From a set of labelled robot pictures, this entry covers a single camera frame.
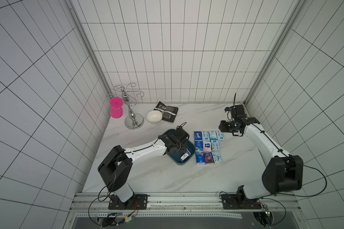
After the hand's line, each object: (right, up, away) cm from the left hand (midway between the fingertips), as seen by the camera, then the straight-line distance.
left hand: (179, 148), depth 85 cm
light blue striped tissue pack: (+23, -6, +2) cm, 24 cm away
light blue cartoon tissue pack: (+24, +6, +12) cm, 28 cm away
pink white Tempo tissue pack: (+19, 0, +7) cm, 20 cm away
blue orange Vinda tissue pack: (+13, +1, +7) cm, 15 cm away
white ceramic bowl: (-18, +19, +21) cm, 34 cm away
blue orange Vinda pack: (+13, -5, +2) cm, 14 cm away
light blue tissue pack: (+29, +6, +12) cm, 32 cm away
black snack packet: (-7, +23, +25) cm, 35 cm away
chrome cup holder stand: (-35, +16, +21) cm, 43 cm away
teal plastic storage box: (-2, -5, 0) cm, 6 cm away
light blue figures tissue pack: (+24, 0, +7) cm, 25 cm away
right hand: (+24, +14, +2) cm, 27 cm away
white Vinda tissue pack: (+4, -4, -4) cm, 6 cm away
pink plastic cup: (-37, +27, -4) cm, 46 cm away
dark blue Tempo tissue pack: (+13, +5, +10) cm, 17 cm away
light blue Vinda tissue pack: (+19, +6, +11) cm, 23 cm away
